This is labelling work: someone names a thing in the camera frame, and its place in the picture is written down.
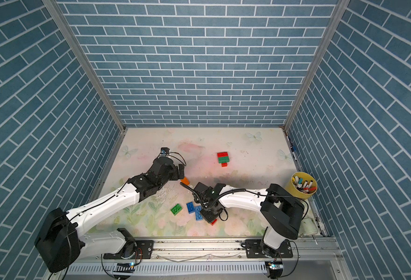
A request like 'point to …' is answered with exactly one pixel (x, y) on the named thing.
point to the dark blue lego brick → (190, 207)
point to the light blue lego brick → (198, 213)
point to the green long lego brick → (225, 159)
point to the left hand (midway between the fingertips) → (181, 167)
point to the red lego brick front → (213, 221)
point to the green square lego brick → (176, 209)
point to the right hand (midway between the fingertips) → (209, 218)
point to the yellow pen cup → (302, 184)
